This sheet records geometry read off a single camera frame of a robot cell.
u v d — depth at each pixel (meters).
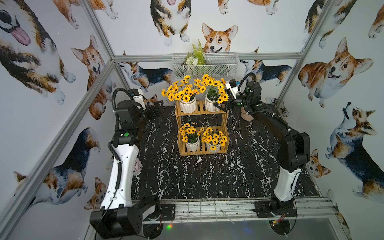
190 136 0.86
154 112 0.63
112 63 0.91
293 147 0.49
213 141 0.83
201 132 0.84
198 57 0.82
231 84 0.69
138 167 0.80
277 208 0.66
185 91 0.68
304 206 0.77
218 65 0.93
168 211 0.74
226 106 0.72
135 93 0.59
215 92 0.75
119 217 0.36
